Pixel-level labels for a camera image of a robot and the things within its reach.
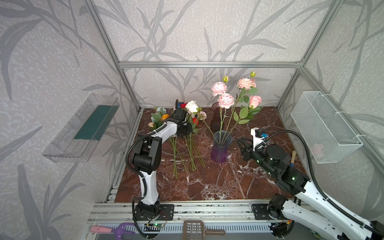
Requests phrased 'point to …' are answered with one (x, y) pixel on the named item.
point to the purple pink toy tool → (120, 230)
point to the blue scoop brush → (292, 164)
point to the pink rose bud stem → (245, 114)
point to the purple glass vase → (221, 139)
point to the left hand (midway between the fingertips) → (192, 126)
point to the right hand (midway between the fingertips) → (240, 134)
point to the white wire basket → (329, 137)
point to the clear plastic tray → (80, 136)
